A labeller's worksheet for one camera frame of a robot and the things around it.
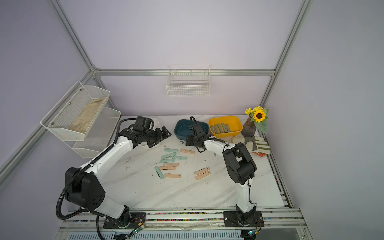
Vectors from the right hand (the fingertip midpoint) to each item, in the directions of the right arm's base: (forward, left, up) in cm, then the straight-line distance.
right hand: (187, 141), depth 98 cm
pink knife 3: (-21, +11, -6) cm, 24 cm away
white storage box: (-10, +13, +28) cm, 33 cm away
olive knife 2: (+15, -21, -6) cm, 27 cm away
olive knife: (+16, -19, -5) cm, 25 cm away
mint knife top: (-2, +11, -7) cm, 14 cm away
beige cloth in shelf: (-1, +53, +24) cm, 58 cm away
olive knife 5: (+16, -31, -6) cm, 35 cm away
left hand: (-7, +12, +12) cm, 18 cm away
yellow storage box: (+20, -36, -5) cm, 42 cm away
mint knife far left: (-19, +17, -6) cm, 27 cm away
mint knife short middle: (-9, +5, -5) cm, 12 cm away
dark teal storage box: (+16, +4, -4) cm, 17 cm away
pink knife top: (-5, 0, -6) cm, 7 cm away
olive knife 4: (+16, -28, -5) cm, 32 cm away
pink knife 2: (-16, +12, -5) cm, 21 cm away
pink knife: (-14, +10, -6) cm, 18 cm away
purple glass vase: (+11, -44, -3) cm, 46 cm away
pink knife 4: (-18, -9, -6) cm, 21 cm away
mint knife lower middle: (-11, +13, -7) cm, 18 cm away
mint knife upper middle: (-6, +12, -7) cm, 16 cm away
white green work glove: (-2, -51, -4) cm, 51 cm away
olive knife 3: (+15, -25, -6) cm, 30 cm away
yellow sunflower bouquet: (+6, -44, +17) cm, 48 cm away
